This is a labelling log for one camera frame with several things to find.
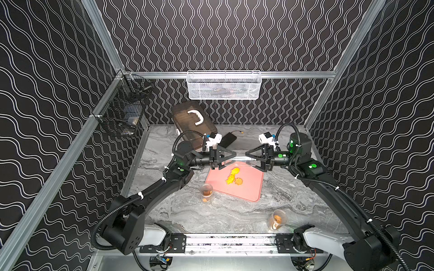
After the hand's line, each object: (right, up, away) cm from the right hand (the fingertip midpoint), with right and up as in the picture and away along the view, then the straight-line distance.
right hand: (247, 158), depth 64 cm
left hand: (-5, 0, -2) cm, 5 cm away
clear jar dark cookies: (-17, -19, +19) cm, 32 cm away
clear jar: (+16, -29, +12) cm, 35 cm away
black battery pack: (-5, +8, +46) cm, 47 cm away
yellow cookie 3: (-4, -14, +29) cm, 33 cm away
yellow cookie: (-2, -11, +33) cm, 35 cm away
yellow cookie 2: (0, -15, +28) cm, 32 cm away
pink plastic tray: (+6, -19, +26) cm, 32 cm away
